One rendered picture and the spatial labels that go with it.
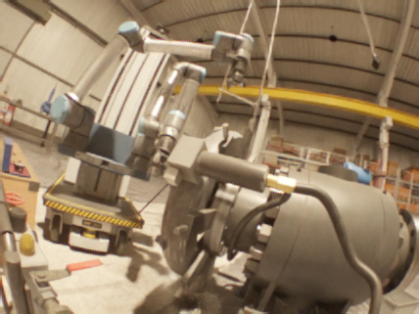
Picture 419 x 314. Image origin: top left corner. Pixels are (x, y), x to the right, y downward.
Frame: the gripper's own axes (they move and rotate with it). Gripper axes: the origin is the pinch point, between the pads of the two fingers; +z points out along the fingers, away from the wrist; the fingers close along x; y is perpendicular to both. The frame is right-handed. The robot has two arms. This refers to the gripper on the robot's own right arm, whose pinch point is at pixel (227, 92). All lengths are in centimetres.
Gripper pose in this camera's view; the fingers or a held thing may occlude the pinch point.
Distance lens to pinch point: 91.4
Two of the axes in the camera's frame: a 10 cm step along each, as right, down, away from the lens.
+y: 8.9, 2.6, 3.7
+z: -2.7, 9.6, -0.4
